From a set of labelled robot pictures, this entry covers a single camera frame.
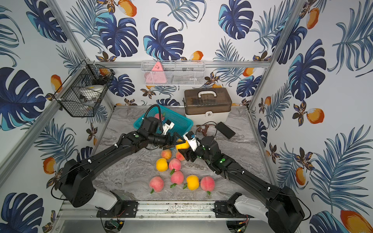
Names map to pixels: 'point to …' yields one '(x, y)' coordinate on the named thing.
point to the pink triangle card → (156, 75)
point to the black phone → (225, 130)
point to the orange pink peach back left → (166, 153)
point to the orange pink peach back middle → (178, 156)
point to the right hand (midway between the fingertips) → (184, 143)
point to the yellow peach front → (193, 182)
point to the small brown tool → (203, 128)
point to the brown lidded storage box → (207, 106)
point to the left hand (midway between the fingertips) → (181, 141)
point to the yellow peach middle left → (161, 164)
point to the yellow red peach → (185, 145)
